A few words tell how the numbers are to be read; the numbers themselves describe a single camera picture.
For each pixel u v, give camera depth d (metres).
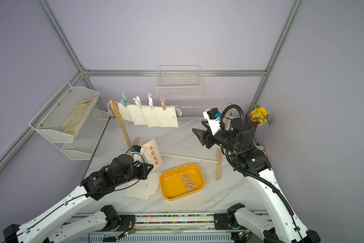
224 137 0.51
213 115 0.48
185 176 0.88
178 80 0.94
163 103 0.63
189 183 0.85
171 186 0.84
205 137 0.52
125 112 0.73
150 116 0.72
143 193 0.81
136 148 0.64
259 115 0.88
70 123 0.76
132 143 1.03
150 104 0.64
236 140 0.45
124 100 0.63
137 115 0.71
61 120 0.76
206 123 0.62
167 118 0.69
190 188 0.84
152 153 0.73
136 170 0.61
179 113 0.62
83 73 0.92
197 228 0.73
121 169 0.51
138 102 0.65
